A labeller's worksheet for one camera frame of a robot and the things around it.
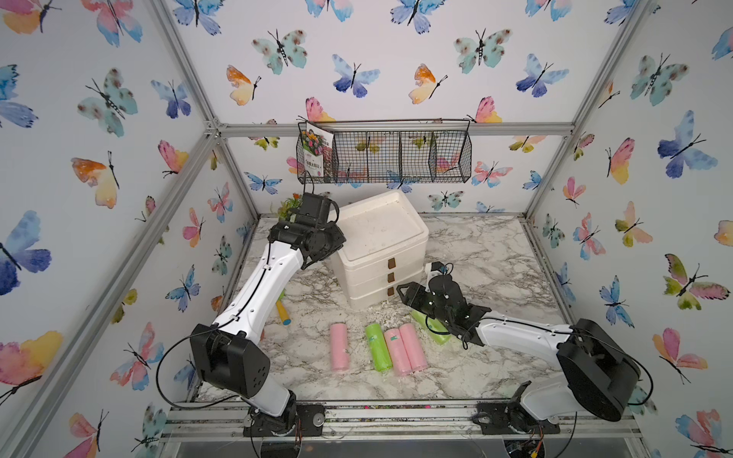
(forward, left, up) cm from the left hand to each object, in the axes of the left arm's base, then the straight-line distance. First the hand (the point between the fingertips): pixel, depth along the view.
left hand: (345, 238), depth 80 cm
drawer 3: (-7, -11, -20) cm, 23 cm away
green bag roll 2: (-23, -23, -8) cm, 34 cm away
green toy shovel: (-9, +22, -25) cm, 34 cm away
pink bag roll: (-26, -14, -22) cm, 37 cm away
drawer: (-5, -13, -5) cm, 15 cm away
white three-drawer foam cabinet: (-1, -11, -2) cm, 12 cm away
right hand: (-9, -16, -12) cm, 22 cm away
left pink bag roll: (-22, +3, -23) cm, 32 cm away
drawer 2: (-6, -11, -11) cm, 16 cm away
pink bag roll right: (-23, -19, -23) cm, 37 cm away
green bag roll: (-23, -9, -22) cm, 33 cm away
